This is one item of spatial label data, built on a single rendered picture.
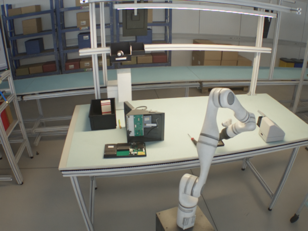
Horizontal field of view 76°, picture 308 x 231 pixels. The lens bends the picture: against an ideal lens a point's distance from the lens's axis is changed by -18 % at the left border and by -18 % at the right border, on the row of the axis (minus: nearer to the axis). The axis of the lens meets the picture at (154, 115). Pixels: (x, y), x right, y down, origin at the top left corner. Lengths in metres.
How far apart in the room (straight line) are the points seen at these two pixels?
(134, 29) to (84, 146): 2.01
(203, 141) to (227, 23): 5.19
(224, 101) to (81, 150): 0.95
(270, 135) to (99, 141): 1.19
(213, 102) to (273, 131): 0.74
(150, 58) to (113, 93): 3.25
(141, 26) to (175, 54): 2.65
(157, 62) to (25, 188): 3.73
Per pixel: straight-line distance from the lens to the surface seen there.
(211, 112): 1.07
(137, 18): 3.08
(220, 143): 1.60
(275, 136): 1.74
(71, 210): 2.53
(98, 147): 1.55
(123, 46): 1.91
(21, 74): 5.54
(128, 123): 1.50
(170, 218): 1.29
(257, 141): 1.72
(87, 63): 5.09
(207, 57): 4.84
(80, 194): 1.72
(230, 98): 1.06
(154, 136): 1.58
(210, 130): 1.02
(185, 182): 1.02
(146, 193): 2.58
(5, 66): 2.12
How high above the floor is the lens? 1.88
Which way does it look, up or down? 28 degrees down
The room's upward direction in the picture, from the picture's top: straight up
